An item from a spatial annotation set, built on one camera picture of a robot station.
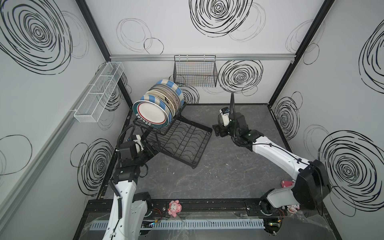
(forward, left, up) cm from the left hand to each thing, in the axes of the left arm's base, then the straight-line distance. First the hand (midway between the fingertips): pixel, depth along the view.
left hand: (156, 146), depth 78 cm
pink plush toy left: (-26, -12, -13) cm, 31 cm away
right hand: (+13, -33, +3) cm, 35 cm away
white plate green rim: (+11, +2, +13) cm, 17 cm away
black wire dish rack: (+14, -11, -15) cm, 24 cm away
